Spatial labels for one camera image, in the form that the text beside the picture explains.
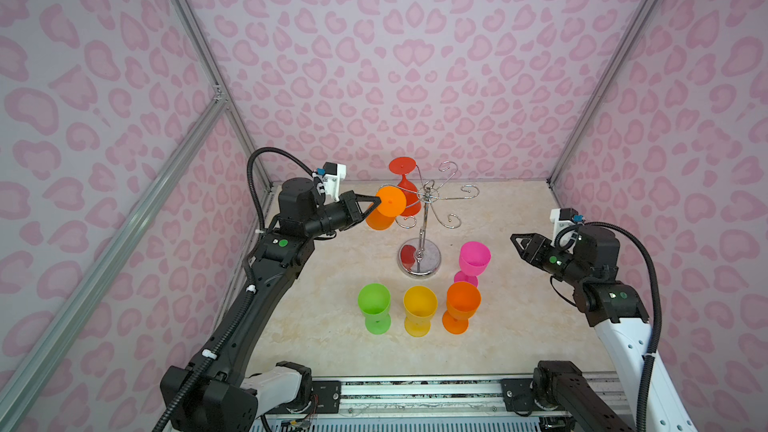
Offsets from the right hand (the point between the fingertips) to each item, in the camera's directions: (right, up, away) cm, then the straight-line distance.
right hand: (517, 236), depth 71 cm
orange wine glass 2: (-30, +8, -1) cm, 31 cm away
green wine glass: (-35, -18, +7) cm, 39 cm away
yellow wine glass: (-22, -19, +8) cm, 30 cm away
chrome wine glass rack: (-20, -9, +27) cm, 35 cm away
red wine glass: (-26, +18, +11) cm, 34 cm away
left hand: (-32, +9, -5) cm, 34 cm away
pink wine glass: (-8, -8, +11) cm, 16 cm away
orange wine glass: (-11, -18, +8) cm, 22 cm away
